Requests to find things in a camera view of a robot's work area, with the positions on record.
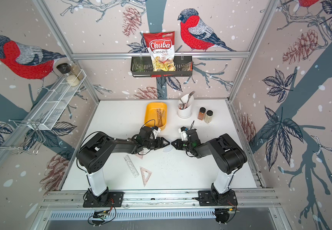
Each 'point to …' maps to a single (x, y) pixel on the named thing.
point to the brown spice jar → (201, 113)
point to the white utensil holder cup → (184, 108)
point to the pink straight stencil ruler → (160, 115)
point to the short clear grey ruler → (131, 166)
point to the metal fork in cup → (190, 94)
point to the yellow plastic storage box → (156, 114)
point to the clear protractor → (168, 148)
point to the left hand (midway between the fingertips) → (169, 143)
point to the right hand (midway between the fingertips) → (172, 142)
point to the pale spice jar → (208, 117)
